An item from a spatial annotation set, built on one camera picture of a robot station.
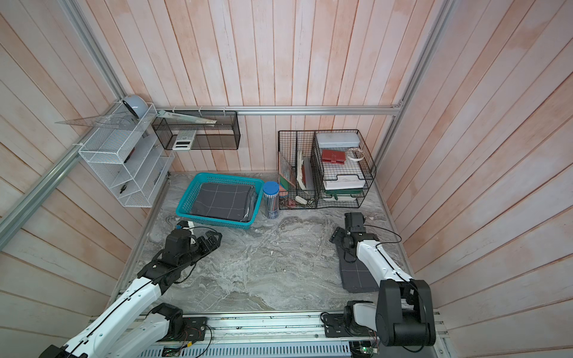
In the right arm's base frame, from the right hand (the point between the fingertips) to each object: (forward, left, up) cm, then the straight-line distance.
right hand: (341, 237), depth 91 cm
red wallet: (+30, +3, +19) cm, 35 cm away
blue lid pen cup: (+11, +29, +12) cm, 33 cm away
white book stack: (+19, -1, +14) cm, 24 cm away
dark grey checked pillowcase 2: (-15, -4, -4) cm, 16 cm away
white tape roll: (+32, -7, +16) cm, 36 cm away
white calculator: (+35, +69, +23) cm, 81 cm away
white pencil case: (+42, -1, +18) cm, 46 cm away
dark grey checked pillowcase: (+16, +48, +3) cm, 51 cm away
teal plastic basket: (+11, +68, +5) cm, 69 cm away
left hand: (-7, +50, +8) cm, 51 cm away
